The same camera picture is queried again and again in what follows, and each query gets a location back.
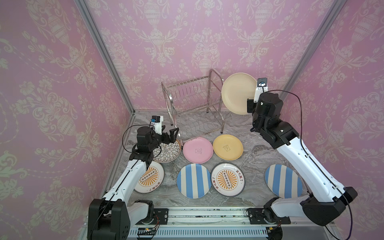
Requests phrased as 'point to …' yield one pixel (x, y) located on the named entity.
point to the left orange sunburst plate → (151, 179)
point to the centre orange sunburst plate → (228, 179)
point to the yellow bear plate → (228, 147)
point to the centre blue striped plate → (194, 181)
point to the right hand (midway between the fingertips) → (262, 93)
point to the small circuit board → (146, 231)
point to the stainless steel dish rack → (194, 105)
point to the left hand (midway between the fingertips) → (172, 128)
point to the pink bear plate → (198, 150)
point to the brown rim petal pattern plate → (167, 152)
